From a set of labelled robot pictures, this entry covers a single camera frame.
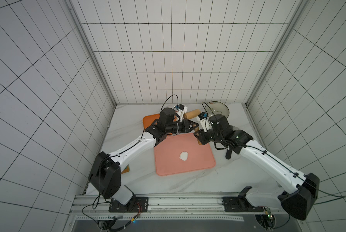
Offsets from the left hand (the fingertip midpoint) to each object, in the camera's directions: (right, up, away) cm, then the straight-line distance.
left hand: (194, 128), depth 74 cm
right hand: (-2, -3, 0) cm, 4 cm away
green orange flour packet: (-40, -26, +11) cm, 49 cm away
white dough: (-5, -19, +15) cm, 25 cm away
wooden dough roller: (-2, +8, -3) cm, 8 cm away
